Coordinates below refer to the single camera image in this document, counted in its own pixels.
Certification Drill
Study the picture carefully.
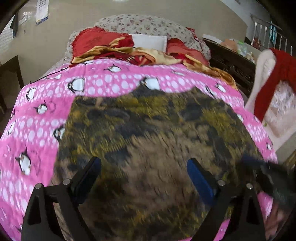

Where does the pink penguin bedspread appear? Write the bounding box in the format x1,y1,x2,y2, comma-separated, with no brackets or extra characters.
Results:
1,59,278,240

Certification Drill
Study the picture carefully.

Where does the wall calendar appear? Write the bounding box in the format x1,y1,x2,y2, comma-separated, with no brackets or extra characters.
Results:
36,0,49,25

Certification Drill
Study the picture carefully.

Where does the right hand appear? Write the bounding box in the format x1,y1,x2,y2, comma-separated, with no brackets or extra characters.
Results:
264,201,289,240

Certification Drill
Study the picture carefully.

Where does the floral grey pillow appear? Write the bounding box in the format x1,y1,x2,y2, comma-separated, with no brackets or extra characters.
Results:
64,14,211,63

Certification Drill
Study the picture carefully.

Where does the metal drying rack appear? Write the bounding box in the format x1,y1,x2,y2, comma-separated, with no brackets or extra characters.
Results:
250,15,294,56

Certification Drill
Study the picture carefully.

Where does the white red hanging garment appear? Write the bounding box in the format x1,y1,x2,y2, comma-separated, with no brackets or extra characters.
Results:
245,49,295,150

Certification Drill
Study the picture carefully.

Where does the brown yellow floral garment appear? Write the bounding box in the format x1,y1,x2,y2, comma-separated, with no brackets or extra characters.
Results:
51,86,262,240

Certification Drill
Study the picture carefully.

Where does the dark wooden desk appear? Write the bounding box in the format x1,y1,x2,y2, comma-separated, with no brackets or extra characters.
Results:
1,55,25,114

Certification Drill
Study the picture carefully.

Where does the dark wooden bedside cabinet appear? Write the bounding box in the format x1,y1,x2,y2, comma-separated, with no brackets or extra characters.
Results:
204,39,255,97

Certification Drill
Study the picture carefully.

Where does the white pillow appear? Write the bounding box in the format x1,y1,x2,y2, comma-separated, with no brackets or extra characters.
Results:
132,34,168,52

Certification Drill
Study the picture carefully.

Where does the black wall item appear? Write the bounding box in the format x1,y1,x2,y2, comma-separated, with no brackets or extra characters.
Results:
10,12,19,38

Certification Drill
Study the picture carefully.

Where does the red gold blanket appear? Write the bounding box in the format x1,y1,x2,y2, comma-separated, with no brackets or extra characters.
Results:
70,27,238,90

